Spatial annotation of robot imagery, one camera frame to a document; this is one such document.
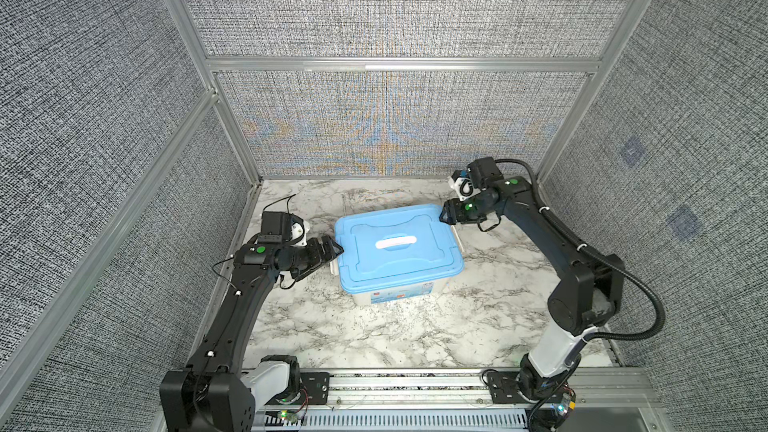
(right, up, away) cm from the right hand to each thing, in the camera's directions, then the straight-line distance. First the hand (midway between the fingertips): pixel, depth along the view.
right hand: (451, 214), depth 87 cm
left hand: (-33, -11, -8) cm, 36 cm away
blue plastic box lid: (-18, -9, -7) cm, 21 cm away
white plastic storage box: (-23, -24, -3) cm, 33 cm away
